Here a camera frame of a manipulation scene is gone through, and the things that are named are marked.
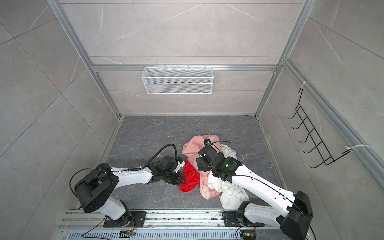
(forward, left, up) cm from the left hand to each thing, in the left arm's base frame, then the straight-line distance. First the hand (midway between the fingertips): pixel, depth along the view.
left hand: (186, 179), depth 85 cm
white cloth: (-10, -25, +3) cm, 27 cm away
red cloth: (0, -3, 0) cm, 3 cm away
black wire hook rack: (+21, -61, +31) cm, 72 cm away
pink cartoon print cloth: (+16, -3, +7) cm, 18 cm away
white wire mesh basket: (+58, +5, +28) cm, 65 cm away
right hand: (+6, -12, +14) cm, 19 cm away
